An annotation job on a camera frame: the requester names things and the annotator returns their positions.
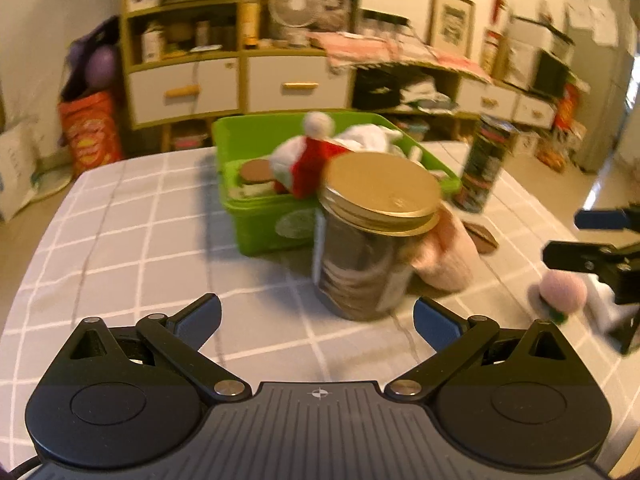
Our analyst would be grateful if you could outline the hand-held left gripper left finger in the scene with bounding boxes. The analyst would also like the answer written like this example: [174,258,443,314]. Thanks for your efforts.
[67,292,254,404]

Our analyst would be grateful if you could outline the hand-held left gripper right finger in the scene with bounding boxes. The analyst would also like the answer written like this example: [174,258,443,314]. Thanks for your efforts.
[385,296,572,402]

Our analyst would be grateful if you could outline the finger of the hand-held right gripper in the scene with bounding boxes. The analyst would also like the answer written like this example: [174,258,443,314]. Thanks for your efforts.
[573,207,640,234]
[542,239,640,275]

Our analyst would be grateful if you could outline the pink peach plush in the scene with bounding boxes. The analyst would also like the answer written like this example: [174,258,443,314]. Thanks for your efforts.
[529,269,589,324]

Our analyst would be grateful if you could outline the green plastic bin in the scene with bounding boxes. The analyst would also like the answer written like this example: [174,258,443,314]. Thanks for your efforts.
[211,111,464,257]

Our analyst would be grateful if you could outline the red white santa hat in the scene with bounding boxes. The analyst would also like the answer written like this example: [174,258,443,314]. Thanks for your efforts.
[269,111,352,199]

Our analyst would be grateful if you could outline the white cloth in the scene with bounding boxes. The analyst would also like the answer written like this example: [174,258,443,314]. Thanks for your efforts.
[339,122,407,155]

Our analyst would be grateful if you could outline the pink plush toy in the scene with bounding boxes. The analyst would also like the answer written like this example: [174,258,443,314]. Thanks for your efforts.
[410,202,484,292]

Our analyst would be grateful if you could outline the glass jar with gold lid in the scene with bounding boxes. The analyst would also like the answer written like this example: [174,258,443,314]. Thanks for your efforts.
[312,151,442,321]

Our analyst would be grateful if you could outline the black drink can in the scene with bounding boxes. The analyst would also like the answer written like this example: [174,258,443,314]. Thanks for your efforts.
[453,114,521,214]

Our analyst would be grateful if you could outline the grey refrigerator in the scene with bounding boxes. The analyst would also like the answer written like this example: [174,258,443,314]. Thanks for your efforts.
[564,0,640,174]

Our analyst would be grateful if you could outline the low yellow white cabinet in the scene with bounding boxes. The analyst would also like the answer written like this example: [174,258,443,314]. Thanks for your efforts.
[350,59,567,132]

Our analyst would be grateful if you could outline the stacked white appliances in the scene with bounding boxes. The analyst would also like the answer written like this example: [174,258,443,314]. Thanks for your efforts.
[504,14,577,99]

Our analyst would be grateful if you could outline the orange snack bag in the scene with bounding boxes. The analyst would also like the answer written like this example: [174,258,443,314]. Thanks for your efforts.
[56,90,124,174]

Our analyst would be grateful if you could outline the white paper bag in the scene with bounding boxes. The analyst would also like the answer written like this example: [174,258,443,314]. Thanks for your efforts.
[0,124,42,222]

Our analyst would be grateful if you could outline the yellow white shelf cabinet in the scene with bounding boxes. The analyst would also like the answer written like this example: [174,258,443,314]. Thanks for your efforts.
[120,0,247,132]

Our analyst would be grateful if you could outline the black bag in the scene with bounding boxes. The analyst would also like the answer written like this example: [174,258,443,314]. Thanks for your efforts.
[352,68,404,112]

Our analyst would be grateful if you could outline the framed cartoon picture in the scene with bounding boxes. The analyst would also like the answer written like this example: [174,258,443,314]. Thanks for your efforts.
[429,0,476,59]

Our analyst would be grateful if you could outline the purple ball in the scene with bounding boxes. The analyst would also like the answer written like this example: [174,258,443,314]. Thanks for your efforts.
[86,45,119,87]

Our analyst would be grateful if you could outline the pink cloth runner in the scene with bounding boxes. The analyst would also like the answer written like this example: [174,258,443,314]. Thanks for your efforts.
[309,31,494,84]

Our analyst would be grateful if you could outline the yellow bottle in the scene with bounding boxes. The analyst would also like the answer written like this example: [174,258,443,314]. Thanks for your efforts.
[242,2,262,49]

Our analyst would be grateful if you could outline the small white fan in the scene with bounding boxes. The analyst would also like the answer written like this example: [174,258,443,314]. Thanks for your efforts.
[269,0,324,47]

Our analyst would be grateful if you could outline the framed cat picture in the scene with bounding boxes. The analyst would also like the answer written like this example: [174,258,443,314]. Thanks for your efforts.
[304,0,363,32]

